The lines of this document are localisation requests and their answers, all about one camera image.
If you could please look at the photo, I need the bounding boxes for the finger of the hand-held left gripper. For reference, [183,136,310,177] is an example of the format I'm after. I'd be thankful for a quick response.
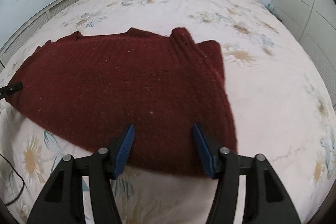
[0,81,24,99]

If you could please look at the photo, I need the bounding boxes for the dark red knit sweater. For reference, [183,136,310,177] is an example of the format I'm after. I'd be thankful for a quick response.
[5,27,239,179]

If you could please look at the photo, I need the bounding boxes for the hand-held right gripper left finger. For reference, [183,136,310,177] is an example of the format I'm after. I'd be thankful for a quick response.
[26,123,135,224]

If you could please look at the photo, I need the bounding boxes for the black cable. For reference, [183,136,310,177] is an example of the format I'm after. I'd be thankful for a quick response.
[0,153,26,206]

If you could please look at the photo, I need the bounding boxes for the wooden nightstand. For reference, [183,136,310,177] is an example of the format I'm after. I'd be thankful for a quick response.
[266,4,283,22]

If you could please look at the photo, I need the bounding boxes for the bed with floral duvet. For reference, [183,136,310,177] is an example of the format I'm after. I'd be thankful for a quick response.
[0,0,336,224]

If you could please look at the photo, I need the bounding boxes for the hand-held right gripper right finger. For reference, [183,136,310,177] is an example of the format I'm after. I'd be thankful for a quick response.
[192,123,302,224]

